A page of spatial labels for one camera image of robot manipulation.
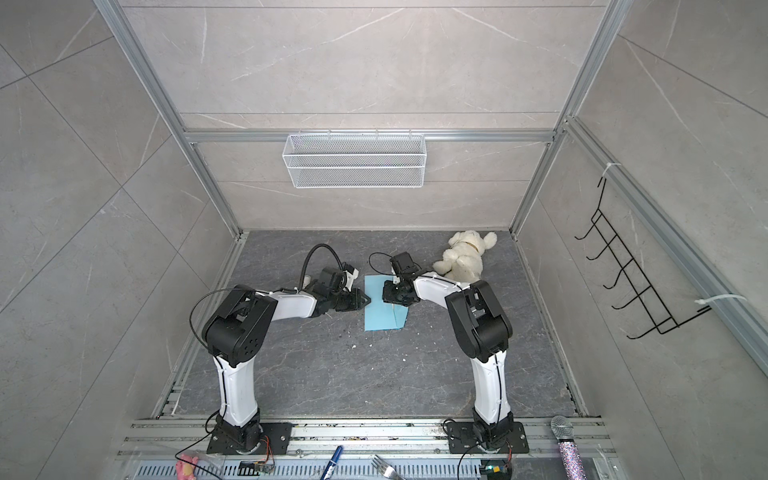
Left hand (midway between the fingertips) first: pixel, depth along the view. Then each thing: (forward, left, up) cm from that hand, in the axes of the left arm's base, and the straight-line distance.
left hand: (370, 295), depth 99 cm
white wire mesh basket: (+37, +14, +27) cm, 49 cm away
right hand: (+1, -6, -1) cm, 6 cm away
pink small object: (-46, +42, +1) cm, 62 cm away
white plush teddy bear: (+7, -31, +8) cm, 33 cm away
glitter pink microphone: (-42, -47, +3) cm, 63 cm away
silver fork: (-48, -4, 0) cm, 48 cm away
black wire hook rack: (-13, -61, +32) cm, 70 cm away
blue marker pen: (-46, +9, -1) cm, 47 cm away
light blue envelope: (-6, -3, -2) cm, 7 cm away
